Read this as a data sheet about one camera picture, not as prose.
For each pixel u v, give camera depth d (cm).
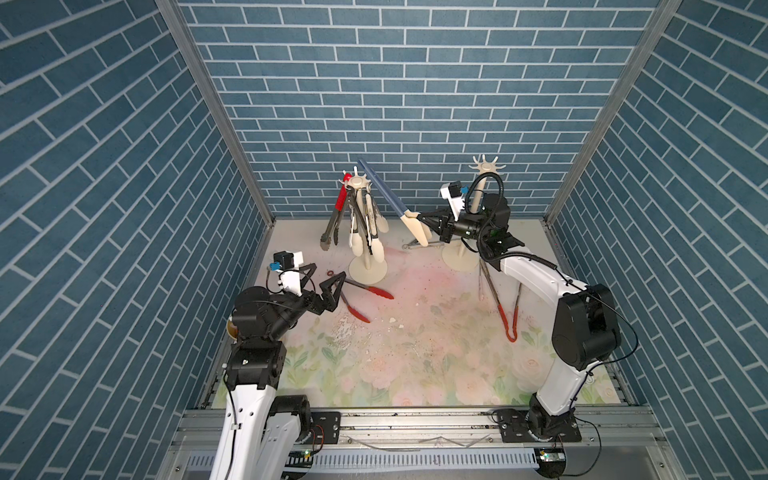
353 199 75
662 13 71
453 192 71
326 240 93
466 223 72
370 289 99
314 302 61
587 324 50
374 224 79
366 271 104
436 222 78
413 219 76
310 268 69
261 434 48
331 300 60
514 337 89
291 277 57
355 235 83
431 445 72
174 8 69
